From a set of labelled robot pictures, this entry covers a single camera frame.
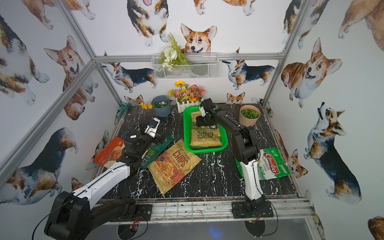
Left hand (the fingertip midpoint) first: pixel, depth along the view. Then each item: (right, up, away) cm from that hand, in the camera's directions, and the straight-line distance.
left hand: (157, 120), depth 80 cm
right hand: (+27, +1, +19) cm, 33 cm away
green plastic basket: (+13, 0, +27) cm, 30 cm away
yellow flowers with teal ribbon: (-36, +11, +40) cm, 55 cm away
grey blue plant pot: (-7, +11, +33) cm, 36 cm away
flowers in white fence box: (+14, +17, +26) cm, 34 cm away
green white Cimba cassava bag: (+65, -27, +9) cm, 71 cm away
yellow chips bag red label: (+7, -27, +10) cm, 30 cm away
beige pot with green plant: (+56, +3, +20) cm, 59 cm away
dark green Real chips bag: (-6, -20, +14) cm, 25 cm away
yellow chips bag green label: (+25, -11, +18) cm, 33 cm away
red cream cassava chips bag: (-34, -21, +14) cm, 42 cm away
